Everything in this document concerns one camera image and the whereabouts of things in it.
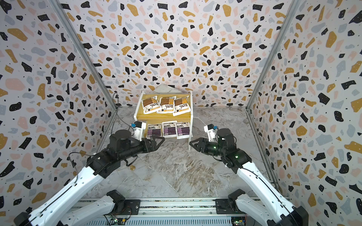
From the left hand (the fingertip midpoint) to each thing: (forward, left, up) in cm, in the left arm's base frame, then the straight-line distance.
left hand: (161, 140), depth 68 cm
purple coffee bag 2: (+15, -2, -11) cm, 18 cm away
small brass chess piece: (-3, +21, -26) cm, 34 cm away
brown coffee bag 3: (+16, -10, +7) cm, 20 cm away
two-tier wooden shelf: (+11, +4, +4) cm, 12 cm away
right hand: (-1, -15, -3) cm, 15 cm away
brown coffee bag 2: (+17, -2, +7) cm, 19 cm away
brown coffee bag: (+17, +6, +7) cm, 19 cm away
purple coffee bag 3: (+14, -10, -11) cm, 20 cm away
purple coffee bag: (+14, +8, -11) cm, 20 cm away
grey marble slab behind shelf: (+48, +3, -6) cm, 49 cm away
